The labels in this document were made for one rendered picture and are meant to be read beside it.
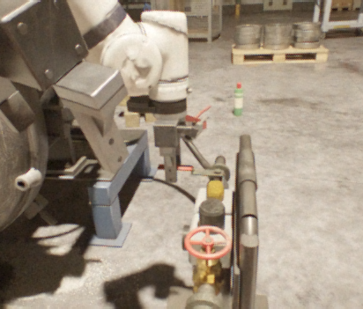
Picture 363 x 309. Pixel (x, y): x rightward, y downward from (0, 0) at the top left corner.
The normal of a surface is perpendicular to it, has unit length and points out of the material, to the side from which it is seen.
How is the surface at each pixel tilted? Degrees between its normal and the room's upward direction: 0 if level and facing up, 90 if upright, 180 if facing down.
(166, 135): 90
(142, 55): 88
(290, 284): 0
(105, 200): 90
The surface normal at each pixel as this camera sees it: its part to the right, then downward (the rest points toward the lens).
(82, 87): -0.16, -0.64
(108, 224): -0.15, 0.44
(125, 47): 0.42, 0.40
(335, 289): -0.04, -0.90
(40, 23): 0.85, 0.30
